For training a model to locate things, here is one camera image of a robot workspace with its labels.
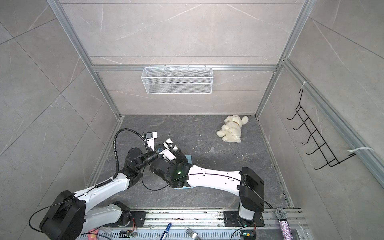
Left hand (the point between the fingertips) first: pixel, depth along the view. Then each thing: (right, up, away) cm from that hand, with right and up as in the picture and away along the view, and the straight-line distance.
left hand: (174, 143), depth 72 cm
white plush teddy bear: (+34, +5, +25) cm, 42 cm away
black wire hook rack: (+65, -5, -14) cm, 67 cm away
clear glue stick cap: (+22, -7, +26) cm, 35 cm away
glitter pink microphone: (+53, -35, -1) cm, 63 cm away
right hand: (+1, -4, +4) cm, 6 cm away
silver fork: (+9, -42, -4) cm, 44 cm away
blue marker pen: (-3, -42, -3) cm, 42 cm away
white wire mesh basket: (-2, +40, +28) cm, 49 cm away
